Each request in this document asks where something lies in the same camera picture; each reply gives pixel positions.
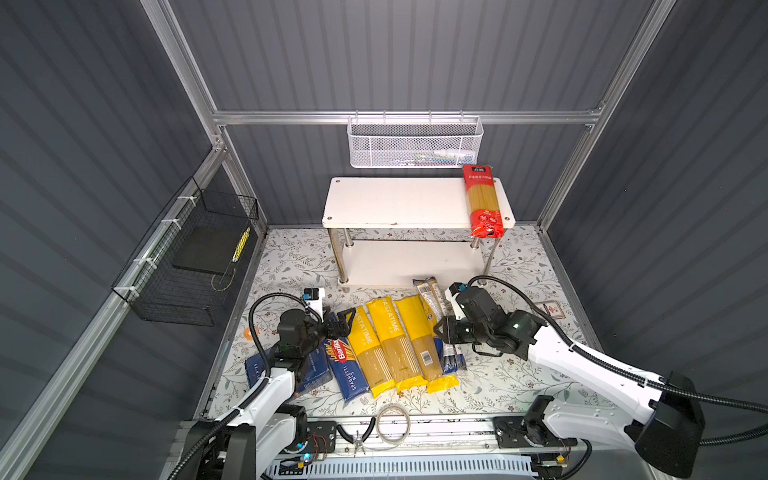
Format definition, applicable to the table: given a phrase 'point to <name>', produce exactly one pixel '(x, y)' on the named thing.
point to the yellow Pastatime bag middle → (395, 352)
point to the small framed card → (552, 308)
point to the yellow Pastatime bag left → (363, 338)
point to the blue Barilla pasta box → (315, 370)
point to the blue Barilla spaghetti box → (348, 374)
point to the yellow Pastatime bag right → (425, 344)
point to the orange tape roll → (247, 334)
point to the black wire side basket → (176, 275)
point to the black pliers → (355, 439)
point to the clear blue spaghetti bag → (450, 354)
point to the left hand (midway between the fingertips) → (341, 309)
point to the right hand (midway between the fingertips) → (440, 331)
